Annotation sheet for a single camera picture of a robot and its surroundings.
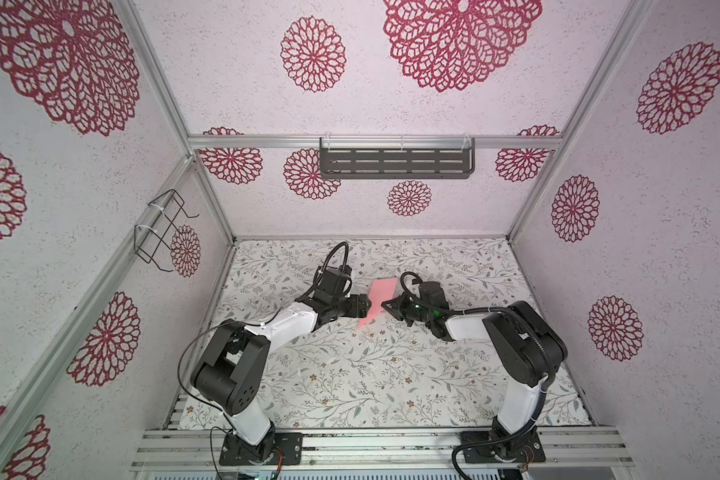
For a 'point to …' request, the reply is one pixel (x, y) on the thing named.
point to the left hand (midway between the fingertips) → (359, 307)
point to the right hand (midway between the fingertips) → (380, 300)
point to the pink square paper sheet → (381, 290)
